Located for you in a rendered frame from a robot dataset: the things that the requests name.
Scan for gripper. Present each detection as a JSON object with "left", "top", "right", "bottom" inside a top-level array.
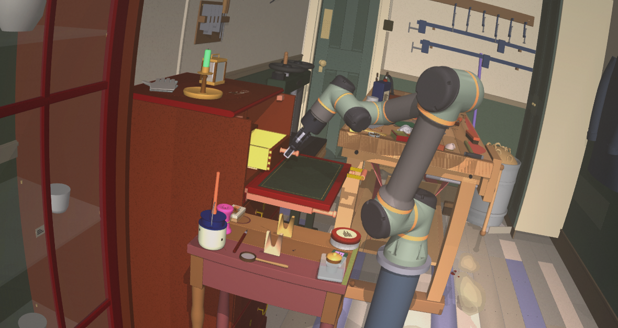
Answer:
[{"left": 284, "top": 105, "right": 334, "bottom": 159}]

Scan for yellow interior drawer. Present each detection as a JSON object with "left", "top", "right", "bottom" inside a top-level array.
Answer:
[{"left": 247, "top": 128, "right": 301, "bottom": 172}]

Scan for mahogany bureau fall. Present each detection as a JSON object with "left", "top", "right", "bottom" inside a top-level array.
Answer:
[{"left": 245, "top": 154, "right": 352, "bottom": 212}]

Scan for wooden pen rest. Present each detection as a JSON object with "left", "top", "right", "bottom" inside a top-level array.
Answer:
[
  {"left": 263, "top": 231, "right": 284, "bottom": 258},
  {"left": 277, "top": 213, "right": 297, "bottom": 237}
]

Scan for mahogany bureau body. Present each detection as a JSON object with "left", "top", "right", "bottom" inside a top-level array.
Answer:
[{"left": 128, "top": 72, "right": 334, "bottom": 328}]

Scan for salmon loper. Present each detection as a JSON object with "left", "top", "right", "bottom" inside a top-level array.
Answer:
[{"left": 245, "top": 191, "right": 337, "bottom": 218}]

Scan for black press on stand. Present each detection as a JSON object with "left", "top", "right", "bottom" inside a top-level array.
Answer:
[{"left": 267, "top": 51, "right": 315, "bottom": 126}]

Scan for pink jar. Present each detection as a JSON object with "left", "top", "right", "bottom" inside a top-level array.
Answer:
[{"left": 216, "top": 202, "right": 235, "bottom": 235}]

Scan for red round tin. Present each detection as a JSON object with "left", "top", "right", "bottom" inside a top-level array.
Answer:
[{"left": 329, "top": 226, "right": 362, "bottom": 251}]

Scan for red pencil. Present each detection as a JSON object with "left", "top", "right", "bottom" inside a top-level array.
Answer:
[{"left": 232, "top": 229, "right": 249, "bottom": 254}]

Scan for blue can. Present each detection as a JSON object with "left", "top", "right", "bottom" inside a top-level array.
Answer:
[{"left": 371, "top": 74, "right": 395, "bottom": 103}]

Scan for brass candlestick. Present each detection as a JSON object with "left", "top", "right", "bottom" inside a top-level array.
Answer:
[{"left": 183, "top": 67, "right": 224, "bottom": 101}]

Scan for green door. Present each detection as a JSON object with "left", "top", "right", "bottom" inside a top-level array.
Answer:
[{"left": 307, "top": 0, "right": 387, "bottom": 157}]

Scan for magnifying glass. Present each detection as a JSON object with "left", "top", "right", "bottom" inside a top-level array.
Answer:
[{"left": 239, "top": 251, "right": 290, "bottom": 270}]

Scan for blue and white ink jar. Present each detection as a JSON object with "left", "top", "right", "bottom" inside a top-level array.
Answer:
[{"left": 197, "top": 209, "right": 228, "bottom": 252}]

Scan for grey box gold knob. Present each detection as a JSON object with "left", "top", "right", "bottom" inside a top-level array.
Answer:
[{"left": 316, "top": 251, "right": 348, "bottom": 283}]

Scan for wooden side table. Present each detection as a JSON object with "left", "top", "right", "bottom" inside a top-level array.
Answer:
[{"left": 187, "top": 211, "right": 362, "bottom": 328}]

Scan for grey gloves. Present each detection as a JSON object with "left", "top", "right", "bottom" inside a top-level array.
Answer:
[{"left": 142, "top": 77, "right": 180, "bottom": 93}]

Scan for blue bar clamp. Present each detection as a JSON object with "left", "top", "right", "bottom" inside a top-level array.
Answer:
[
  {"left": 407, "top": 19, "right": 538, "bottom": 54},
  {"left": 411, "top": 39, "right": 535, "bottom": 73}
]

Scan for wooden workbench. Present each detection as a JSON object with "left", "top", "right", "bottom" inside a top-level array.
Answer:
[{"left": 334, "top": 111, "right": 505, "bottom": 316}]

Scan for red framed glass cabinet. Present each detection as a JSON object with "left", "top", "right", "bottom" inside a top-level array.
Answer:
[{"left": 0, "top": 0, "right": 148, "bottom": 328}]

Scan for grey metal bin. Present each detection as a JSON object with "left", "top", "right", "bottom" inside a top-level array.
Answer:
[{"left": 466, "top": 141, "right": 523, "bottom": 231}]

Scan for white cup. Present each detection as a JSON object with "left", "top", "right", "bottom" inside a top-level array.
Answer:
[{"left": 49, "top": 183, "right": 72, "bottom": 215}]

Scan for cream tall cupboard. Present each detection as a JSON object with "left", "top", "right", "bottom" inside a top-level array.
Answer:
[{"left": 504, "top": 0, "right": 618, "bottom": 239}]

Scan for white vase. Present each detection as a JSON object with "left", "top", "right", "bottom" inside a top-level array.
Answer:
[{"left": 0, "top": 0, "right": 48, "bottom": 33}]

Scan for white bowl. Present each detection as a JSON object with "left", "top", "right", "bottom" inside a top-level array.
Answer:
[{"left": 18, "top": 312, "right": 49, "bottom": 328}]

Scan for dark blue hanging coat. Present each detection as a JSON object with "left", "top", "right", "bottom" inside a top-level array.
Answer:
[{"left": 586, "top": 54, "right": 618, "bottom": 184}]

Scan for orange handled brush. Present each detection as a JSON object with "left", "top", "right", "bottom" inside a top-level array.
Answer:
[{"left": 210, "top": 171, "right": 222, "bottom": 222}]

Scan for wooden wall tool board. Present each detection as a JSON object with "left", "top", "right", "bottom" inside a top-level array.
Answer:
[{"left": 194, "top": 0, "right": 231, "bottom": 46}]

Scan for wooden wall tool rack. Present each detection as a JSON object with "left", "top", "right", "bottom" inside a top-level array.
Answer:
[{"left": 409, "top": 0, "right": 536, "bottom": 45}]

